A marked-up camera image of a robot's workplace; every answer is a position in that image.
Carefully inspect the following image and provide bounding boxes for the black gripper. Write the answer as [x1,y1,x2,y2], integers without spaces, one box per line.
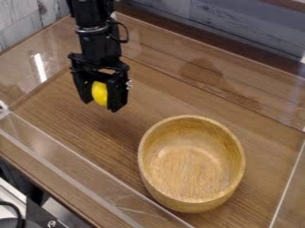
[69,28,130,112]

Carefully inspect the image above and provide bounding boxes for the yellow lemon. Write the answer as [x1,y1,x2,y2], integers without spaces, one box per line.
[93,81,107,106]

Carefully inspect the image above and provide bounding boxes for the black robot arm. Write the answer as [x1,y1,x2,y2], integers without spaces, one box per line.
[66,0,131,112]

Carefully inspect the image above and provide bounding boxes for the brown wooden bowl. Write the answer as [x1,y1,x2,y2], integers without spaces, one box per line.
[137,115,245,213]

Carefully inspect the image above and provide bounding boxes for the clear acrylic tray wall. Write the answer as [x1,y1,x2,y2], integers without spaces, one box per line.
[0,15,305,228]

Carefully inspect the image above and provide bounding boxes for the black metal bracket with bolt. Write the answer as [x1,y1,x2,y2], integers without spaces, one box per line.
[24,195,87,228]

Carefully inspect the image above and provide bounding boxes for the black cable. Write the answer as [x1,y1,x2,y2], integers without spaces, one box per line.
[0,200,27,228]

